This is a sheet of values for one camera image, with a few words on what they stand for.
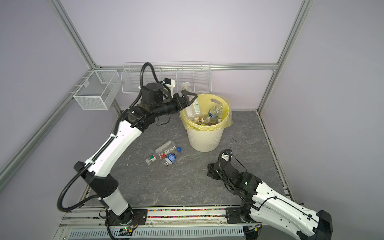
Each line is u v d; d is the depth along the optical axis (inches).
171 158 35.0
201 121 36.2
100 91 39.2
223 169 21.1
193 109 24.8
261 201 19.2
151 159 35.9
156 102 20.0
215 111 33.2
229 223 28.6
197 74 39.2
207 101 36.2
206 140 40.3
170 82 24.0
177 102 22.6
